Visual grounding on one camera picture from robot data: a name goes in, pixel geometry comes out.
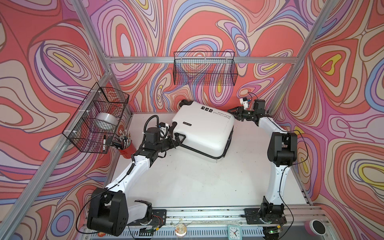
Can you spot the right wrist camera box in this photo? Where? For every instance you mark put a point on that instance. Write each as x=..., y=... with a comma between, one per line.
x=245, y=102

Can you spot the silver duct tape roll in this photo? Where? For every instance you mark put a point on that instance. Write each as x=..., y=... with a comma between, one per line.
x=106, y=122

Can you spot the round clear badge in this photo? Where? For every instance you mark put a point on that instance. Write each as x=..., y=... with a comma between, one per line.
x=180, y=230

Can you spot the back black wire basket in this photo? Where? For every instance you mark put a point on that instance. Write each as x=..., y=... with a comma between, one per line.
x=208, y=68

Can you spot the black wire basket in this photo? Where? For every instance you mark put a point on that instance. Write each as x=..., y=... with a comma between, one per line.
x=208, y=68
x=94, y=127

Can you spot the pink tape roll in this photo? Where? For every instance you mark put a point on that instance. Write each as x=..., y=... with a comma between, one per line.
x=315, y=228

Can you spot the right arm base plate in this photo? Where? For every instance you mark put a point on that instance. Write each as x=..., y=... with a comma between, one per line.
x=255, y=216

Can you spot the left black wire basket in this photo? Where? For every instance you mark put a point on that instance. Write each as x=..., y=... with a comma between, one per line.
x=94, y=127

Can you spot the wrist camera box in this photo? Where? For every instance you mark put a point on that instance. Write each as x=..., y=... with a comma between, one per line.
x=245, y=102
x=155, y=134

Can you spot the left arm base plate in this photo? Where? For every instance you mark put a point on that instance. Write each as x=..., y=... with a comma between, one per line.
x=156, y=219

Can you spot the red pen cup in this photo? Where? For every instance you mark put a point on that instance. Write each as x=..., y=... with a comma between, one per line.
x=128, y=152

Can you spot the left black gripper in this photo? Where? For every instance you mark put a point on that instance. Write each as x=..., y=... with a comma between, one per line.
x=171, y=144

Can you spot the small teal clock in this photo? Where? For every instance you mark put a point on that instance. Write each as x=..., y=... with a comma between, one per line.
x=234, y=232

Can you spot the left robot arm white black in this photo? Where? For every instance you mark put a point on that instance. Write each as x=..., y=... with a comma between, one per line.
x=109, y=210

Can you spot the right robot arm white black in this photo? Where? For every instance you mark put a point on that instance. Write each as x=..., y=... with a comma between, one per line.
x=282, y=154

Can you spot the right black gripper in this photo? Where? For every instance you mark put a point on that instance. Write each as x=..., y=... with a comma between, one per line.
x=239, y=111

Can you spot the black suitcase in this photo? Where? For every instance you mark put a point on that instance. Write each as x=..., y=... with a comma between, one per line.
x=208, y=130

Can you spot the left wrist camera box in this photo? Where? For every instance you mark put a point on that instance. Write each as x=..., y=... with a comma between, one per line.
x=155, y=134

